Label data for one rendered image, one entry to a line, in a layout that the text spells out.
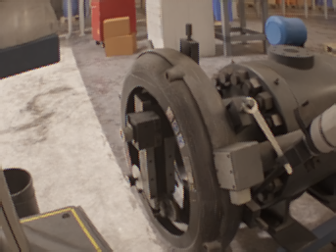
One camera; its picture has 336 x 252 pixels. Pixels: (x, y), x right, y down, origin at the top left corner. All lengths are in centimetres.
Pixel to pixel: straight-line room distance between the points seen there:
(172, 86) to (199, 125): 13
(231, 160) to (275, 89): 45
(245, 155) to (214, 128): 13
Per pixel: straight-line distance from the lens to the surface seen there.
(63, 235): 151
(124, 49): 573
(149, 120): 119
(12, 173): 204
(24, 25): 73
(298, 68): 146
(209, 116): 103
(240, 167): 93
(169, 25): 507
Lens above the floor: 125
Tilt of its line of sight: 22 degrees down
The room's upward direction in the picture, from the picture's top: 3 degrees counter-clockwise
